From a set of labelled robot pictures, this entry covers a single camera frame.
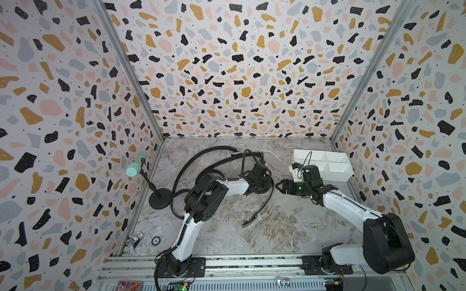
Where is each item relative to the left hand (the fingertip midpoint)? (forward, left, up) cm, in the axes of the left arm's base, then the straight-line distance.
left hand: (276, 181), depth 97 cm
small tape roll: (-28, +57, -2) cm, 63 cm away
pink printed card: (-44, +61, 0) cm, 75 cm away
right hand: (-7, -2, +6) cm, 9 cm away
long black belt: (-5, +53, 0) cm, 54 cm away
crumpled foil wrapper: (-44, +3, -2) cm, 44 cm away
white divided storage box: (+9, -34, +1) cm, 35 cm away
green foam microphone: (-13, +57, +31) cm, 66 cm away
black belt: (-5, +5, +8) cm, 11 cm away
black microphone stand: (-8, +60, -1) cm, 61 cm away
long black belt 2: (+19, +24, -1) cm, 30 cm away
